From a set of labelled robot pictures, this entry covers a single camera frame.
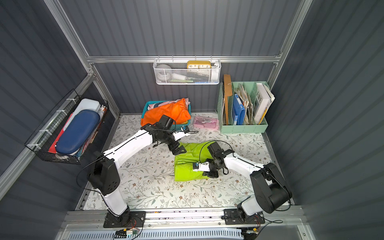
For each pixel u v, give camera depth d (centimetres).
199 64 87
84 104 78
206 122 115
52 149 66
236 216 74
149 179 87
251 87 106
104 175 45
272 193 44
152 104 112
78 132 67
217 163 66
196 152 97
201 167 75
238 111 96
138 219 72
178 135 76
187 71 90
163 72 83
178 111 102
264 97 94
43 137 62
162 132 67
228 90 89
